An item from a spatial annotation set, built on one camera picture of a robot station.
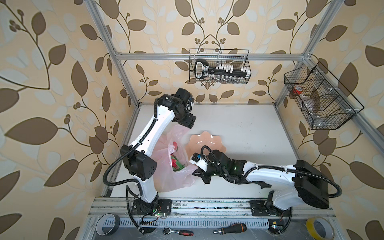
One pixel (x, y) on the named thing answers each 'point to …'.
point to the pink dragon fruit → (177, 166)
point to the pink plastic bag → (167, 180)
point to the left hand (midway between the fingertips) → (187, 120)
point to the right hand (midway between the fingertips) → (192, 173)
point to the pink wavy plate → (196, 141)
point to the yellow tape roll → (320, 228)
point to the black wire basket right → (325, 103)
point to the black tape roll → (107, 223)
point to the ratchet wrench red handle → (167, 230)
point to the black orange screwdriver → (235, 228)
